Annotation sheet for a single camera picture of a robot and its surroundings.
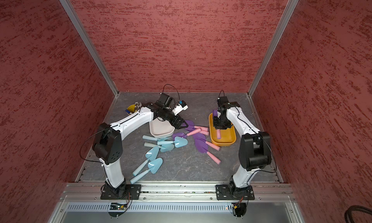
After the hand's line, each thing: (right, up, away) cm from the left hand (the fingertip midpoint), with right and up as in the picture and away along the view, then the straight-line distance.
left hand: (182, 123), depth 86 cm
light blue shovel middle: (-12, -16, +4) cm, 20 cm away
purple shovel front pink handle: (+22, +5, +9) cm, 24 cm away
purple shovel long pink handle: (+13, -15, +5) cm, 21 cm away
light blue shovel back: (-18, -11, +6) cm, 22 cm away
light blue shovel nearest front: (-16, -24, -4) cm, 29 cm away
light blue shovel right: (-3, -12, +5) cm, 13 cm away
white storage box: (-17, -5, +14) cm, 22 cm away
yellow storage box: (+31, -10, +10) cm, 34 cm away
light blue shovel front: (-20, -20, +1) cm, 28 cm away
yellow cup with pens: (-34, +9, +11) cm, 37 cm away
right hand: (+22, -4, +2) cm, 22 cm away
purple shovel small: (0, -9, +9) cm, 13 cm away
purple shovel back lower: (+16, -7, +7) cm, 19 cm away
